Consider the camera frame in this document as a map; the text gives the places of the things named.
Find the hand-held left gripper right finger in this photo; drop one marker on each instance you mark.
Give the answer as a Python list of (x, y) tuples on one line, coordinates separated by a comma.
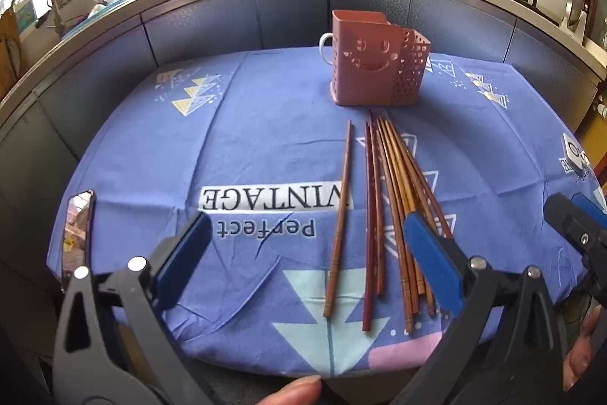
[(434, 253)]

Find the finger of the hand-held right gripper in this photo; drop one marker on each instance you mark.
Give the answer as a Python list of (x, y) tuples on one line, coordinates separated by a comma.
[(590, 203), (576, 227)]

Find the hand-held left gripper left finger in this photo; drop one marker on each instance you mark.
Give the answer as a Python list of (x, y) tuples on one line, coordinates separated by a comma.
[(187, 251)]

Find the bundle of wooden chopsticks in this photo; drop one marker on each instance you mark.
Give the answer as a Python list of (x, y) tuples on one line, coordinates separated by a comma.
[(374, 215)]

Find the pink plastic utensil holder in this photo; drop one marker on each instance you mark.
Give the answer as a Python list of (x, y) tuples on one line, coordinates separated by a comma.
[(367, 63)]

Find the person's right hand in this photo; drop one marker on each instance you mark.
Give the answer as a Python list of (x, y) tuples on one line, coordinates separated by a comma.
[(581, 355)]

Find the person's left hand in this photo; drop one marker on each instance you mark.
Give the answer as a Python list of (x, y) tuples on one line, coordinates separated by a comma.
[(294, 391)]

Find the smartphone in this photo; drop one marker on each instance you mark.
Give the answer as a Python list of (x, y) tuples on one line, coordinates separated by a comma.
[(78, 234)]

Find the blue printed tablecloth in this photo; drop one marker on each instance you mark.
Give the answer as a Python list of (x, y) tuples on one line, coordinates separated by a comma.
[(265, 149)]

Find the grey kitchen cabinets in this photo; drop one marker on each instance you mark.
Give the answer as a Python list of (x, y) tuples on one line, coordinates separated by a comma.
[(199, 18)]

